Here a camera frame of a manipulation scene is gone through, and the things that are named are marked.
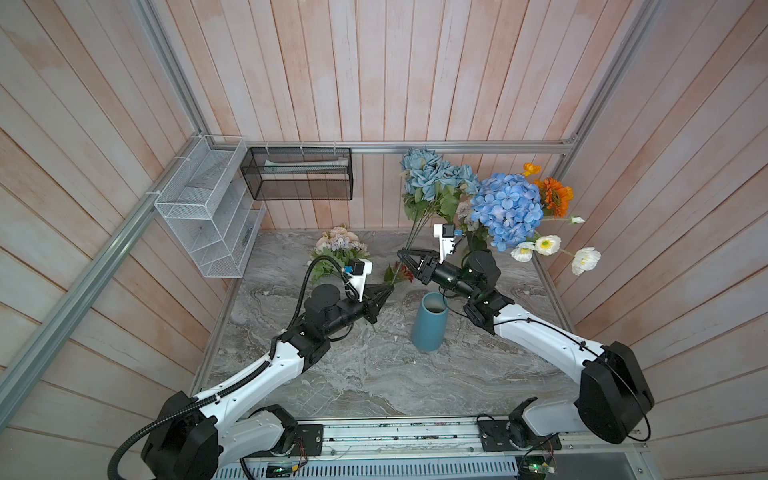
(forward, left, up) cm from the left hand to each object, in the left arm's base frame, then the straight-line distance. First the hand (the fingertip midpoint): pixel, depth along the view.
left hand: (393, 293), depth 72 cm
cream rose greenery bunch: (+29, +16, -14) cm, 36 cm away
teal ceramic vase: (-4, -10, -8) cm, 13 cm away
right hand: (+7, -2, +6) cm, 10 cm away
